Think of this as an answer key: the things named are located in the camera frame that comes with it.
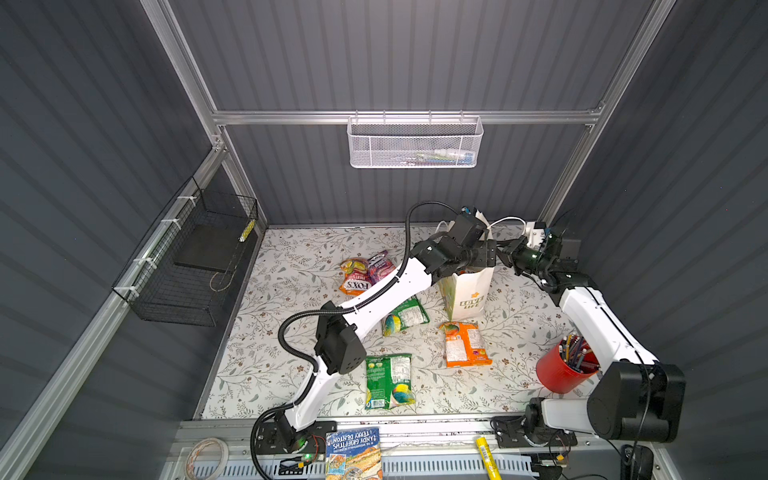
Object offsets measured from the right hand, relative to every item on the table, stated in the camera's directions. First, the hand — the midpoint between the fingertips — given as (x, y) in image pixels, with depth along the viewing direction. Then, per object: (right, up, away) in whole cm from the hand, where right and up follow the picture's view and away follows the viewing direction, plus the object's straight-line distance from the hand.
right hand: (494, 244), depth 80 cm
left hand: (-3, -1, -2) cm, 3 cm away
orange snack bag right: (-7, -29, +6) cm, 31 cm away
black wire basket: (-79, -7, -8) cm, 79 cm away
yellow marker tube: (-5, -52, -11) cm, 53 cm away
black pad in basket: (-76, -1, -2) cm, 76 cm away
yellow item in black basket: (-68, +4, +2) cm, 68 cm away
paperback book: (-37, -50, -11) cm, 63 cm away
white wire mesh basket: (-18, +45, +44) cm, 65 cm away
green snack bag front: (-29, -37, +1) cm, 47 cm away
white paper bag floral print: (-7, -13, +1) cm, 15 cm away
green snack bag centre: (-23, -22, +12) cm, 34 cm away
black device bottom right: (+28, -50, -13) cm, 58 cm away
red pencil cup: (+14, -30, -9) cm, 34 cm away
